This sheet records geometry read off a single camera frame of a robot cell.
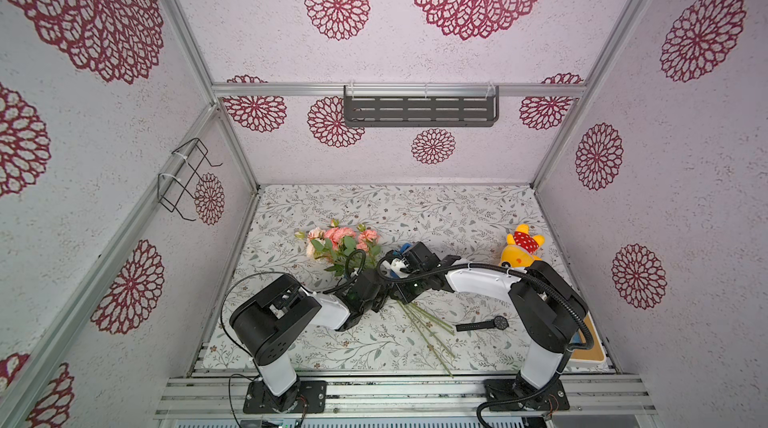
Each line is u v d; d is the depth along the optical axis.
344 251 0.96
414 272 0.79
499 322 0.85
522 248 0.95
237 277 0.95
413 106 0.95
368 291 0.71
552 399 0.73
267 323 0.48
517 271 0.52
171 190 0.73
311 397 0.73
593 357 0.75
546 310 0.48
